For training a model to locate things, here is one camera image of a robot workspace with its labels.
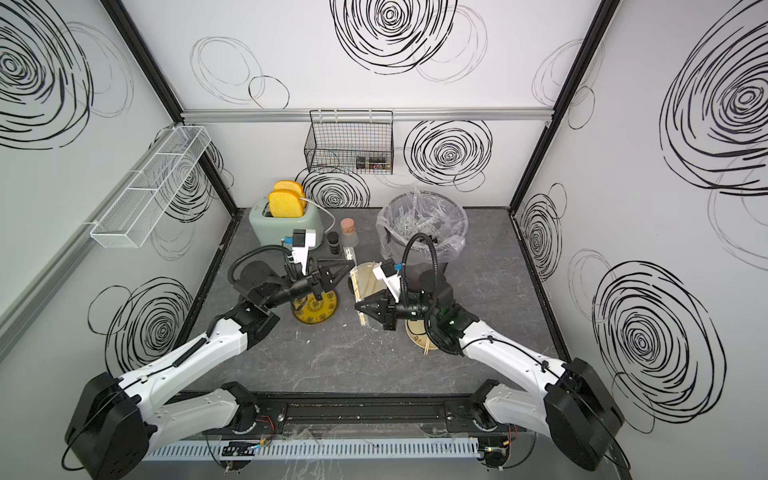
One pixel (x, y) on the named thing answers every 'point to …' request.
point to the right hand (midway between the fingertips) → (358, 308)
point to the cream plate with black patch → (362, 272)
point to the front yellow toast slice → (285, 204)
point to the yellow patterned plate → (315, 311)
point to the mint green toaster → (269, 230)
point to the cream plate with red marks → (417, 333)
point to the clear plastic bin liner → (439, 217)
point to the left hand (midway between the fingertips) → (353, 269)
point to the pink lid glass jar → (349, 234)
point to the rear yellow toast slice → (287, 185)
